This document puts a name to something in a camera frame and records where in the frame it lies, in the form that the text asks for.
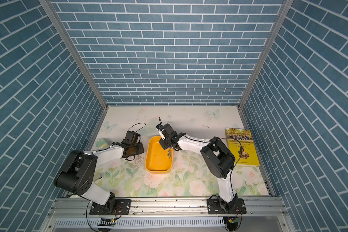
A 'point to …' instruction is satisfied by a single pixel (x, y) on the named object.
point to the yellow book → (241, 142)
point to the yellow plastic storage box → (157, 159)
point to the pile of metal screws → (169, 153)
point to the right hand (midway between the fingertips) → (164, 140)
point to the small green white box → (102, 143)
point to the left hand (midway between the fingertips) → (144, 148)
